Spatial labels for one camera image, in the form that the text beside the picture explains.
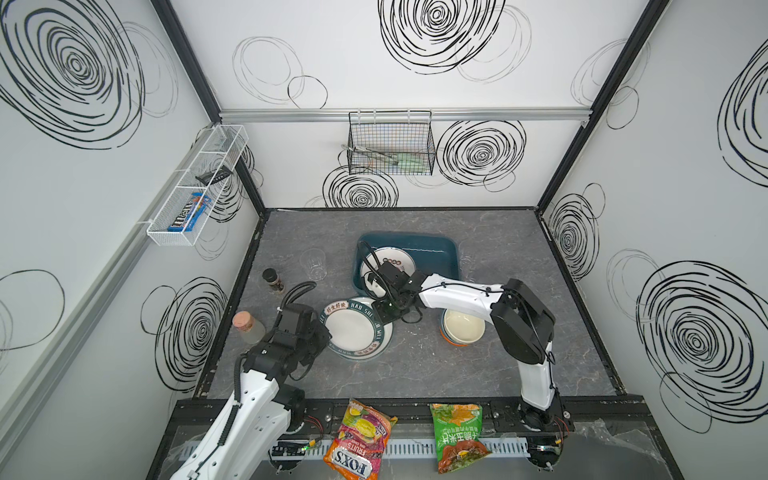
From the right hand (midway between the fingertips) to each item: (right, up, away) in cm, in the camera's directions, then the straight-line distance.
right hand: (371, 320), depth 86 cm
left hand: (-10, -2, -6) cm, 11 cm away
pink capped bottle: (-33, -1, -5) cm, 33 cm away
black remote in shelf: (-41, +41, -6) cm, 58 cm away
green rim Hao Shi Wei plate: (-4, -5, +4) cm, 8 cm away
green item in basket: (+12, +46, +1) cm, 48 cm away
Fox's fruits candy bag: (-1, -23, -18) cm, 29 cm away
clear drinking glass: (-20, +16, +13) cm, 29 cm away
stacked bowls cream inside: (+25, -2, -4) cm, 25 cm away
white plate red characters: (+6, +18, +19) cm, 27 cm away
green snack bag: (+21, -20, -18) cm, 34 cm away
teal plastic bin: (+21, +18, +19) cm, 34 cm away
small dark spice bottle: (-31, +12, +3) cm, 33 cm away
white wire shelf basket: (-47, +53, +7) cm, 72 cm away
